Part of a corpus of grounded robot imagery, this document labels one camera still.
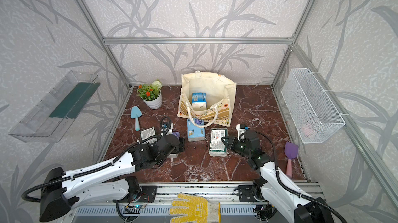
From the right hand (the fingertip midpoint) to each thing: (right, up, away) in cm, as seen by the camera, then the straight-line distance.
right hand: (222, 139), depth 82 cm
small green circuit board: (-44, -31, -9) cm, 55 cm away
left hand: (-22, 0, -3) cm, 22 cm away
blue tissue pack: (-13, +20, +9) cm, 26 cm away
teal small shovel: (-58, +12, +23) cm, 63 cm away
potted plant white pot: (-44, +24, +15) cm, 52 cm away
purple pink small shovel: (+40, -8, +5) cm, 41 cm away
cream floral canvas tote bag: (0, +25, +10) cm, 27 cm away
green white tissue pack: (-3, -3, -4) cm, 6 cm away
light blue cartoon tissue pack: (-15, +1, +7) cm, 17 cm away
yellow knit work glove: (-11, -29, -12) cm, 34 cm away
